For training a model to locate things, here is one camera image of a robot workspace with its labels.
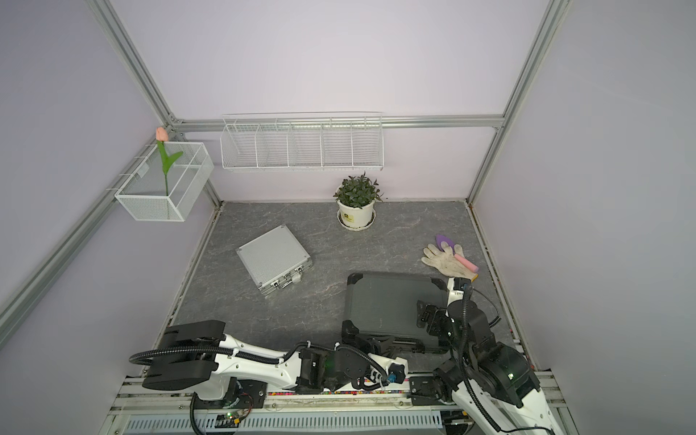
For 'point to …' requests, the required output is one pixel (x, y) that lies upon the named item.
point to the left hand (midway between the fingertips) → (391, 340)
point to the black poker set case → (385, 305)
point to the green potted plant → (359, 191)
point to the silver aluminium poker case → (275, 260)
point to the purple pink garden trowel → (440, 238)
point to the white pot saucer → (357, 228)
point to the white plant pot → (352, 217)
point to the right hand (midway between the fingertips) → (433, 302)
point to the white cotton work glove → (446, 260)
